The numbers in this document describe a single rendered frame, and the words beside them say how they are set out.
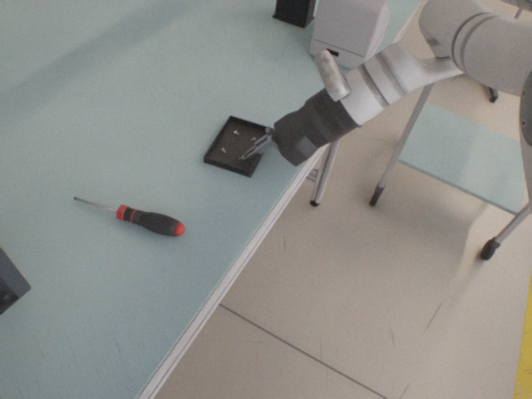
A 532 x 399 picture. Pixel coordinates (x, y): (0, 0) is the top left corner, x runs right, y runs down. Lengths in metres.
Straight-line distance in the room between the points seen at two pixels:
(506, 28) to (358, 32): 0.45
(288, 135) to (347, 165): 1.54
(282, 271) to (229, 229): 1.14
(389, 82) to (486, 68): 0.16
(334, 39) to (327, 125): 0.33
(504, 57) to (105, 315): 0.50
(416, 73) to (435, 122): 1.52
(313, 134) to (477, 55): 0.25
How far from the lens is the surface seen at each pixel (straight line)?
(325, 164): 1.72
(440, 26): 0.54
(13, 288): 0.55
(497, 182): 1.95
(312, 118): 0.59
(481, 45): 0.46
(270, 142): 0.61
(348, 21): 0.86
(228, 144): 0.67
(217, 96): 0.78
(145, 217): 0.56
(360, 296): 1.72
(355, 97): 0.57
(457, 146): 2.01
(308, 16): 1.03
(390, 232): 1.94
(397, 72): 0.57
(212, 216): 0.58
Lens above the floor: 1.47
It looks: 51 degrees down
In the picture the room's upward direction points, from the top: 9 degrees clockwise
